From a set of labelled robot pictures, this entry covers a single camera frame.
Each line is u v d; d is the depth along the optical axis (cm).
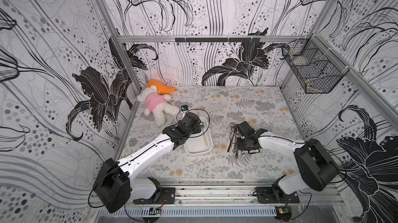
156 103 99
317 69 90
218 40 93
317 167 43
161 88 112
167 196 73
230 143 90
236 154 86
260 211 69
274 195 67
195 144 89
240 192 74
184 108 72
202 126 96
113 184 39
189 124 60
